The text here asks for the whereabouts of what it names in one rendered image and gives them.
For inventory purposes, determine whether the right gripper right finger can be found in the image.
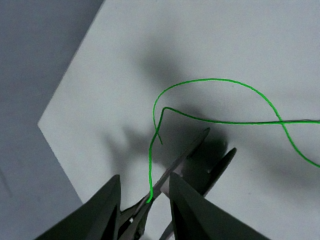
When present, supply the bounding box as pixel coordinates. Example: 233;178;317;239
169;172;271;240

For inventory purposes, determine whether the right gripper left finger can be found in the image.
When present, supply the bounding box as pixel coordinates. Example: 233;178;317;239
34;174;121;240

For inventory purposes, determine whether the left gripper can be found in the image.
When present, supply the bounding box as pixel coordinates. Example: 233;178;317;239
117;197;155;240

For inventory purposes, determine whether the black cable reel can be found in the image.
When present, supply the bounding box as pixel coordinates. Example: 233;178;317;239
132;128;237;240

